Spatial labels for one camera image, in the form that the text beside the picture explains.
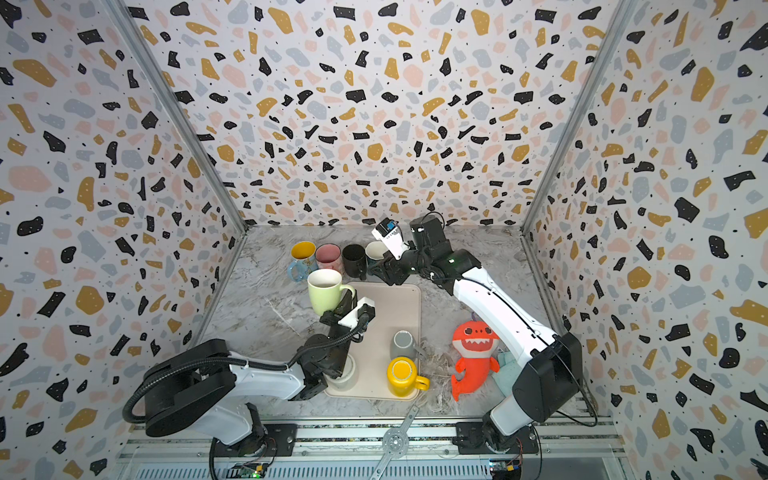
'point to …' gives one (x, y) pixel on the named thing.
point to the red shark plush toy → (475, 341)
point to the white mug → (349, 378)
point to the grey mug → (403, 344)
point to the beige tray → (386, 358)
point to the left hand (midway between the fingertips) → (348, 287)
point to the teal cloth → (508, 370)
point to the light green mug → (325, 289)
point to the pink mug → (328, 256)
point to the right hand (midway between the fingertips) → (373, 256)
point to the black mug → (354, 261)
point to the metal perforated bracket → (394, 444)
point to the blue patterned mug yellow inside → (304, 260)
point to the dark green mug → (374, 252)
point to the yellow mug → (402, 378)
